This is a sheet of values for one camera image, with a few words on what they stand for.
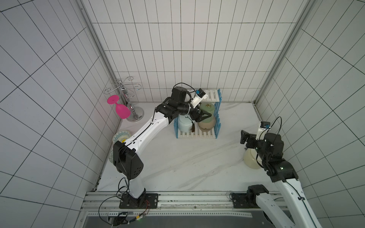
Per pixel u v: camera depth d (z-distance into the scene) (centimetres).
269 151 51
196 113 64
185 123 93
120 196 74
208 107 68
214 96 87
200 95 62
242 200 73
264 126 60
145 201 69
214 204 73
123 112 95
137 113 110
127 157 43
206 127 92
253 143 64
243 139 66
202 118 66
